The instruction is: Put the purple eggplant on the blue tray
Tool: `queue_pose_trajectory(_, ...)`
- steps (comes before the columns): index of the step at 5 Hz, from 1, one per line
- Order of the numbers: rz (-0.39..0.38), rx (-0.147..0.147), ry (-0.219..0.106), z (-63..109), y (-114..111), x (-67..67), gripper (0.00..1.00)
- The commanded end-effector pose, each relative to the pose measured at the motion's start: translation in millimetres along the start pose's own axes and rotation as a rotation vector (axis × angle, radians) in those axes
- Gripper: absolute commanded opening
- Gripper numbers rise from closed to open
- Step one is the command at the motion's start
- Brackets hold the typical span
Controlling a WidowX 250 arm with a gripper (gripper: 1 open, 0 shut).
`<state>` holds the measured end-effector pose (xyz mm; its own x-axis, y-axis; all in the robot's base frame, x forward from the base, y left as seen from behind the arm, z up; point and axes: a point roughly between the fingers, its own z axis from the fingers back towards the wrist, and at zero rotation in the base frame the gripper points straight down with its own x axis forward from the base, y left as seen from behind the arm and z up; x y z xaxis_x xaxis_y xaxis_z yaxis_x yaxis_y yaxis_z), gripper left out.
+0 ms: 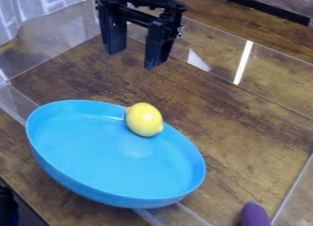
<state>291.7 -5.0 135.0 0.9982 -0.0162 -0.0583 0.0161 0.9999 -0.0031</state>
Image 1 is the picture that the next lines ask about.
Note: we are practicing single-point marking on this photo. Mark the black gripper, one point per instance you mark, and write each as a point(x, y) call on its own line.
point(116, 12)

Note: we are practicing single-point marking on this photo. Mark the white patterned curtain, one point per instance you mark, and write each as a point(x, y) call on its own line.
point(16, 11)

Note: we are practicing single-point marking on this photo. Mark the dark object at corner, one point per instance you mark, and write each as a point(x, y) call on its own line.
point(9, 215)

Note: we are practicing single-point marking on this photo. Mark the yellow lemon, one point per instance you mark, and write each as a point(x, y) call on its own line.
point(143, 119)

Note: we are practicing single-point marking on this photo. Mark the blue plastic tray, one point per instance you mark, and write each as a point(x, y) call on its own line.
point(95, 157)

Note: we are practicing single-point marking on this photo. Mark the purple eggplant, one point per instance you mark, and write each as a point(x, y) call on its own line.
point(253, 215)

